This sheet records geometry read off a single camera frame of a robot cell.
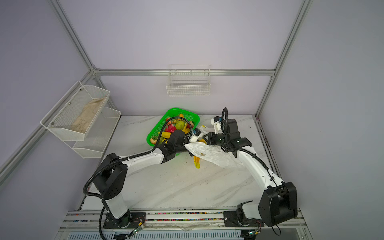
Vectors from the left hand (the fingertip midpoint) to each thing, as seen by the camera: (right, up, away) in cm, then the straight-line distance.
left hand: (202, 144), depth 84 cm
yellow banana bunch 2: (-24, +5, +15) cm, 29 cm away
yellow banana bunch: (-3, -9, -3) cm, 10 cm away
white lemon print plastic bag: (+5, -3, -14) cm, 15 cm away
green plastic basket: (-20, +21, +28) cm, 40 cm away
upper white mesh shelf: (-70, +15, -6) cm, 72 cm away
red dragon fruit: (-22, +9, +19) cm, 30 cm away
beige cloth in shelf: (-63, +12, -8) cm, 65 cm away
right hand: (0, +4, -5) cm, 7 cm away
